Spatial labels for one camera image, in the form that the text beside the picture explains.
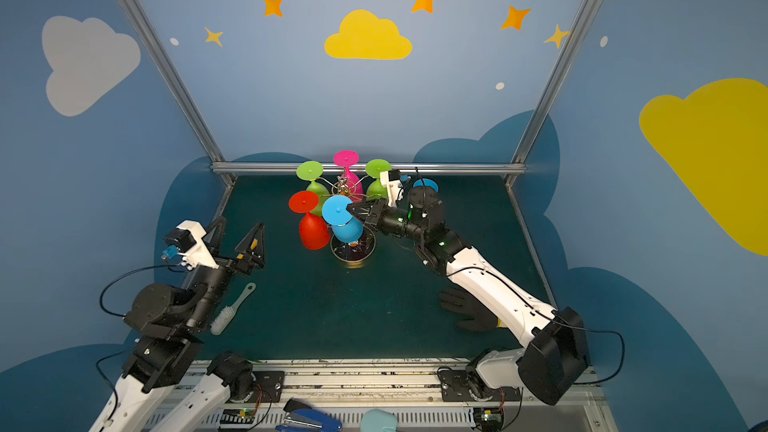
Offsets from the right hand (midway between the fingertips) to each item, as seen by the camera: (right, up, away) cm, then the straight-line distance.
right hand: (349, 205), depth 66 cm
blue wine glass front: (-2, -5, +8) cm, 10 cm away
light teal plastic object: (+6, -52, +4) cm, 52 cm away
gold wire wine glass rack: (0, -15, +32) cm, 35 cm away
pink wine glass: (-3, +14, +19) cm, 24 cm away
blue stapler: (-12, -50, +3) cm, 51 cm away
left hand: (-21, -3, -8) cm, 23 cm away
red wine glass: (-11, -7, +14) cm, 19 cm away
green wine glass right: (+5, +11, +17) cm, 21 cm away
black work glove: (+32, -31, +20) cm, 49 cm away
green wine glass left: (-13, +10, +16) cm, 23 cm away
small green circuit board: (-29, -53, +7) cm, 60 cm away
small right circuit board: (+34, -53, +7) cm, 63 cm away
